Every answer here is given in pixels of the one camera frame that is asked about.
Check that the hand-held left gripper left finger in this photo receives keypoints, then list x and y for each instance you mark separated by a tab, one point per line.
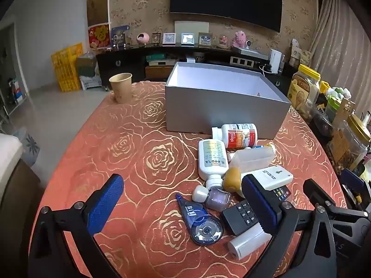
105	204

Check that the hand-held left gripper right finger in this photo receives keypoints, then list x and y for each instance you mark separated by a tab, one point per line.
259	205

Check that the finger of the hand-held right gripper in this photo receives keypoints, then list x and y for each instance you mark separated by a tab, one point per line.
352	179
314	191

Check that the black remote control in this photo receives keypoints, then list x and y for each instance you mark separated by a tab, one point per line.
240	215

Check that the white remote control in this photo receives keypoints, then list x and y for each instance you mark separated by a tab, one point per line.
275	176

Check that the yellow brown oval object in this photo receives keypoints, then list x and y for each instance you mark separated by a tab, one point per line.
232	179

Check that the purple nail polish bottle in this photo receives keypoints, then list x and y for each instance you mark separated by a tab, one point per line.
217	199

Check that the clear plastic box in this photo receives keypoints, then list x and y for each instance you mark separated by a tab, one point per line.
250	160

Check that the white bottle grey label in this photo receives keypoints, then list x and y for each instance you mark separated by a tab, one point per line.
213	157

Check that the white bottle red label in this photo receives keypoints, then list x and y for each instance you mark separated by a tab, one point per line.
240	136

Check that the grey cardboard box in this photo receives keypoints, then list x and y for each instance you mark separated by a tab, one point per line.
220	110

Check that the wide yellow lid jar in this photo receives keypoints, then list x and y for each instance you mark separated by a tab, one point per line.
350	142

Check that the red rose pattern tablecloth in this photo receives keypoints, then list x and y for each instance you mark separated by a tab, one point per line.
130	156

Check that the green lid jar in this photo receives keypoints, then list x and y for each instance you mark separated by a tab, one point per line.
336	104

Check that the tall yellow lid jar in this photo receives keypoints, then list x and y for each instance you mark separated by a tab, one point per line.
304	92

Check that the brown paper cup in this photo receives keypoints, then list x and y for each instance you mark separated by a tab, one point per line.
121	89

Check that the white plastic basket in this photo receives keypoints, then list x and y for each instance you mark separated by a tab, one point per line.
90	83

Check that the beige curtain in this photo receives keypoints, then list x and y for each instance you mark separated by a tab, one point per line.
339	49

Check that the white upright router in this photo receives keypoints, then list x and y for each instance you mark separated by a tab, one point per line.
276	60

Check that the brown cardboard carton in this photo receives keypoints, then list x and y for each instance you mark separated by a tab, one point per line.
86	65

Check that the yellow plastic crate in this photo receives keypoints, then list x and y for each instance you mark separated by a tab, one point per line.
65	69

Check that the black television cabinet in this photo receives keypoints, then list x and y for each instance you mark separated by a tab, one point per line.
127	60

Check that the white power strip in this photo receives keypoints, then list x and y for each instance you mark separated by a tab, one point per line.
243	60

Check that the silver flat set-top box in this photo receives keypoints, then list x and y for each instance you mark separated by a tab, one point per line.
250	51

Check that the pink figurine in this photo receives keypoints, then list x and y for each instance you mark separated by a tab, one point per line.
240	39

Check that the glass snow globe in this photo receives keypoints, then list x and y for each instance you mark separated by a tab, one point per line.
223	41

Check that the blue and white card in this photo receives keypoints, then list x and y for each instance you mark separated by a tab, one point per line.
119	36

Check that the pink round ornament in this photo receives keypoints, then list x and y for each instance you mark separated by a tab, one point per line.
143	39

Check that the small white camera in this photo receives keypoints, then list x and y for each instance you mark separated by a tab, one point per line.
249	44

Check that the red wall poster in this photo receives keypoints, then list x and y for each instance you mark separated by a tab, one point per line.
98	36

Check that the dark photo frame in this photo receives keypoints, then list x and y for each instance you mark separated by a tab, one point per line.
156	39

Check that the grey photo frame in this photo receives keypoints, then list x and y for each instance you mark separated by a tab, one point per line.
205	39

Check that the white photo frame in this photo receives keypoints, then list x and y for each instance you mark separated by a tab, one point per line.
169	39

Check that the silver photo frame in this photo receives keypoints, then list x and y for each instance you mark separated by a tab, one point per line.
187	39

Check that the black wall television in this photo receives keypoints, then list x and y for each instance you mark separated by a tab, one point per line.
226	3

